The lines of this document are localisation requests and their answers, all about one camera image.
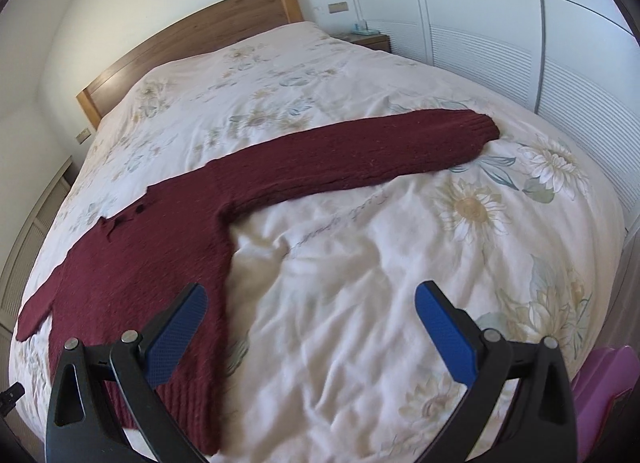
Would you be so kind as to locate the left wall switch plate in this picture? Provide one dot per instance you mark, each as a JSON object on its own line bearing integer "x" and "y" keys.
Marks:
{"x": 83, "y": 135}

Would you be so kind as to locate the right wall switch plate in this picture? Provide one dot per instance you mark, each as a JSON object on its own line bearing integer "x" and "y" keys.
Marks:
{"x": 338, "y": 7}

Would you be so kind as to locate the right wooden nightstand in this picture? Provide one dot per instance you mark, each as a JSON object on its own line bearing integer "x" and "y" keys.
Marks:
{"x": 378, "y": 42}

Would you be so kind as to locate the white sliding wardrobe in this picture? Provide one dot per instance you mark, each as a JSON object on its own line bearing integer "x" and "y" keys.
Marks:
{"x": 573, "y": 62}

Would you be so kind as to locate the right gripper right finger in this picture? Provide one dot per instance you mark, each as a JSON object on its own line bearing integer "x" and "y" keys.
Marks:
{"x": 540, "y": 425}

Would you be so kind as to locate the dark red knit sweater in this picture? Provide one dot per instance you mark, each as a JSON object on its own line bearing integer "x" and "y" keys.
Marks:
{"x": 129, "y": 267}

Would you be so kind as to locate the items on right nightstand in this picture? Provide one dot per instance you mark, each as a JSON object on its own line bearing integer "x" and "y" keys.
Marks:
{"x": 361, "y": 29}

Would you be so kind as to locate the floral white bed duvet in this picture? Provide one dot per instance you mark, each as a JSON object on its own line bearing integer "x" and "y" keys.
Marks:
{"x": 327, "y": 360}

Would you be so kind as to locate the wall switch plate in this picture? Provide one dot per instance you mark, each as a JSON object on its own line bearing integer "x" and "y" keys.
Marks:
{"x": 83, "y": 135}
{"x": 338, "y": 7}

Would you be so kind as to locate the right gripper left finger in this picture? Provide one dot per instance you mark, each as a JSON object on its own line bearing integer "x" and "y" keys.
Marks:
{"x": 82, "y": 425}

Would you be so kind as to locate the pink plastic container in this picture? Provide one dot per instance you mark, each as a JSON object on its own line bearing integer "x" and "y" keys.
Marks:
{"x": 603, "y": 383}

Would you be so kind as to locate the wooden headboard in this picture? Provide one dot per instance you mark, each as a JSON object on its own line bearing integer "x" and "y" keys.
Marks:
{"x": 215, "y": 27}

